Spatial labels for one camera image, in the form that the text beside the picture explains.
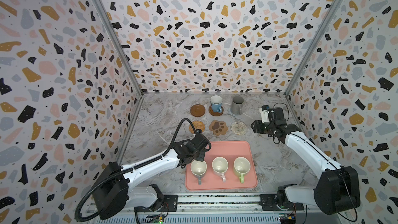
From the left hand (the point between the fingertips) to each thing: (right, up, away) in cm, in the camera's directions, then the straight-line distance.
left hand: (203, 151), depth 82 cm
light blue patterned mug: (+8, +27, +24) cm, 37 cm away
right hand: (+29, +14, +5) cm, 33 cm away
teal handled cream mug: (-2, -10, +2) cm, 10 cm away
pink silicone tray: (+16, -3, +12) cm, 21 cm away
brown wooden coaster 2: (+8, +19, +27) cm, 34 cm away
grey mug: (+22, +23, +22) cm, 39 cm away
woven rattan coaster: (-4, +12, +21) cm, 24 cm away
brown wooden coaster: (-5, +21, +28) cm, 35 cm away
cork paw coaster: (+9, +10, +20) cm, 25 cm away
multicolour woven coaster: (+23, +10, +21) cm, 32 cm away
